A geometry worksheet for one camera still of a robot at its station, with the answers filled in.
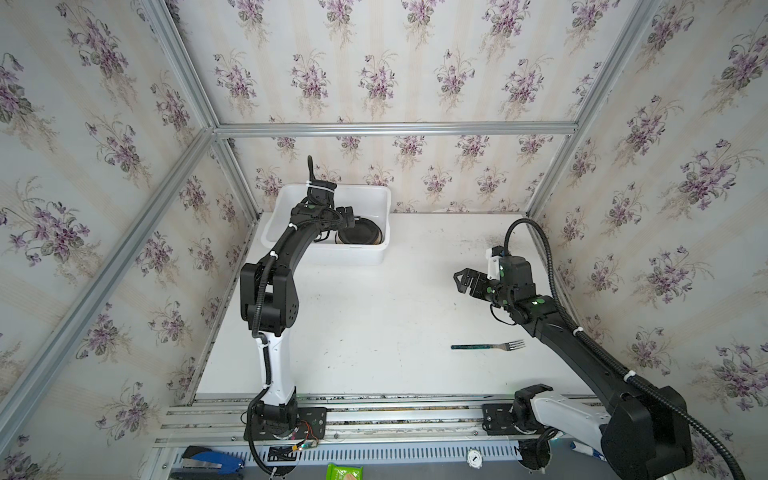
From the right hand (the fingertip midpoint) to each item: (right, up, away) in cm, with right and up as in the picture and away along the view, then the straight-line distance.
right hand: (464, 280), depth 83 cm
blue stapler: (-65, -39, -15) cm, 77 cm away
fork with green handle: (+15, -20, +3) cm, 25 cm away
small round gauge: (-1, -40, -14) cm, 42 cm away
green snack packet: (-33, -41, -16) cm, 55 cm away
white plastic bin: (-36, +26, +30) cm, 53 cm away
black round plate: (-30, +14, +25) cm, 42 cm away
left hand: (-38, +19, +14) cm, 45 cm away
